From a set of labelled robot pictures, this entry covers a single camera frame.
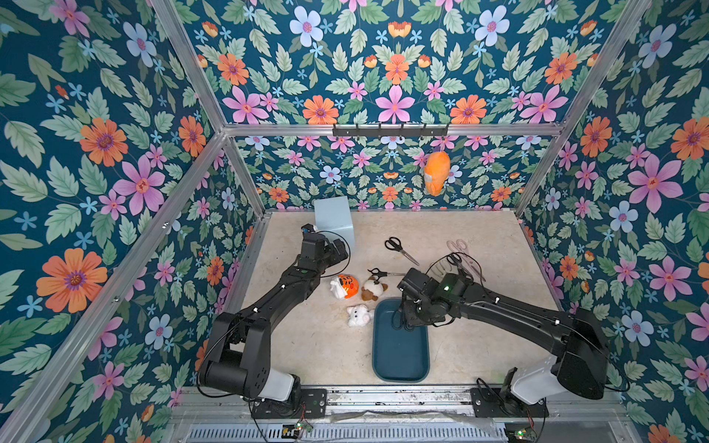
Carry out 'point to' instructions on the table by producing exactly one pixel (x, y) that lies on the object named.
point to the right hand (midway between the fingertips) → (412, 316)
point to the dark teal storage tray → (398, 355)
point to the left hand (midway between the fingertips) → (337, 244)
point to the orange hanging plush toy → (438, 167)
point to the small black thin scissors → (378, 273)
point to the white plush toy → (359, 316)
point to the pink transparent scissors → (461, 246)
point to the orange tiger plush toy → (344, 286)
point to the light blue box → (332, 220)
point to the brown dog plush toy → (372, 291)
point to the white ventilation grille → (345, 433)
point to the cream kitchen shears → (441, 269)
